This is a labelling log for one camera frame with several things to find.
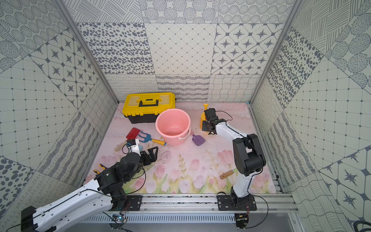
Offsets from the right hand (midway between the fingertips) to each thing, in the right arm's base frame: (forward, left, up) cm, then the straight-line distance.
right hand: (208, 126), depth 97 cm
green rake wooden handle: (-29, -10, -8) cm, 31 cm away
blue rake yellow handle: (-6, +42, -6) cm, 43 cm away
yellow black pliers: (-26, +66, -5) cm, 71 cm away
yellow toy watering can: (+4, +4, +5) cm, 7 cm away
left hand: (-22, +33, +11) cm, 41 cm away
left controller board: (-52, +47, -7) cm, 71 cm away
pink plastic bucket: (+1, +24, +1) cm, 24 cm away
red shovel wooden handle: (-4, +54, -6) cm, 55 cm away
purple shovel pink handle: (-6, +8, -7) cm, 12 cm away
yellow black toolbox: (+7, +43, +11) cm, 45 cm away
